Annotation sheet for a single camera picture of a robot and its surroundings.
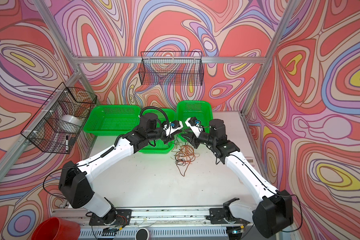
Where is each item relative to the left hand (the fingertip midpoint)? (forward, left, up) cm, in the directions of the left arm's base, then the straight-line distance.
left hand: (181, 128), depth 75 cm
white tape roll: (+3, +54, +4) cm, 55 cm away
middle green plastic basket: (-11, +12, 0) cm, 16 cm away
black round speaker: (-42, +18, -22) cm, 51 cm away
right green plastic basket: (+38, -16, -25) cm, 48 cm away
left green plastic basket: (+30, +54, -27) cm, 67 cm away
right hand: (-3, -2, -2) cm, 4 cm away
